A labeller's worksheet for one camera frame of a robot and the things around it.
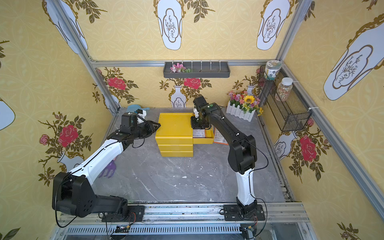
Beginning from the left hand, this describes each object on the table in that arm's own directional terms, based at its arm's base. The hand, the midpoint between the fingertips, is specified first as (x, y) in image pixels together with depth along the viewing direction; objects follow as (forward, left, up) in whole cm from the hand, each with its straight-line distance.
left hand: (155, 125), depth 85 cm
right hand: (+4, -25, -4) cm, 25 cm away
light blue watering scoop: (+34, +26, -20) cm, 47 cm away
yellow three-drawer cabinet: (-9, -12, +2) cm, 15 cm away
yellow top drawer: (-7, -31, -5) cm, 32 cm away
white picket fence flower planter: (+20, -57, -5) cm, 60 cm away
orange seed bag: (-3, -26, -5) cm, 26 cm away
